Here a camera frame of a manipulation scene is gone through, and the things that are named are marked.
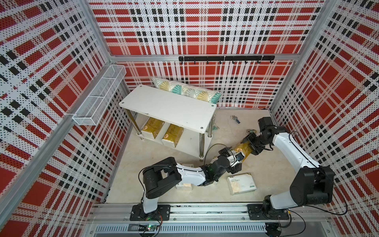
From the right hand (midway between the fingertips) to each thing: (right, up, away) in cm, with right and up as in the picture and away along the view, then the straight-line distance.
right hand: (245, 144), depth 83 cm
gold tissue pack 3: (-2, -1, -6) cm, 6 cm away
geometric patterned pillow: (-22, +27, -5) cm, 36 cm away
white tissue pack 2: (-4, -20, -5) cm, 21 cm away
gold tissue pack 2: (-43, +5, +6) cm, 43 cm away
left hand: (-6, -4, -1) cm, 7 cm away
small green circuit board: (-55, -40, -11) cm, 68 cm away
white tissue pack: (-34, -22, -5) cm, 41 cm away
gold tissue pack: (-56, +9, +8) cm, 58 cm away
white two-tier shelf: (-35, +13, -14) cm, 40 cm away
